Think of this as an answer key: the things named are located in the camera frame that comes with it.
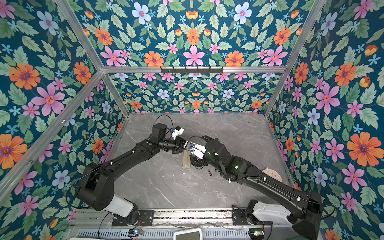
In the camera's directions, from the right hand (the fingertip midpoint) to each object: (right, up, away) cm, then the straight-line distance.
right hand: (196, 143), depth 70 cm
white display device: (-4, -40, -3) cm, 40 cm away
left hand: (-2, -1, +5) cm, 5 cm away
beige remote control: (-5, -10, +2) cm, 12 cm away
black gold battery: (+7, -20, +19) cm, 29 cm away
